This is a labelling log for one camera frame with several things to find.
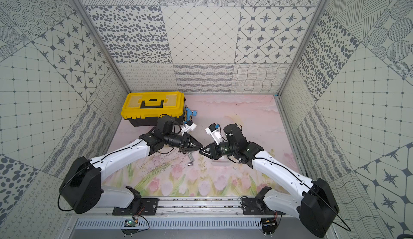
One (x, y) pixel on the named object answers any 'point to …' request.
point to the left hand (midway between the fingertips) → (202, 145)
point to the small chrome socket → (190, 163)
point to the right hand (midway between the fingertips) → (203, 152)
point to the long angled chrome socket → (190, 156)
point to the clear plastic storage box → (222, 162)
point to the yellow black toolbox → (143, 109)
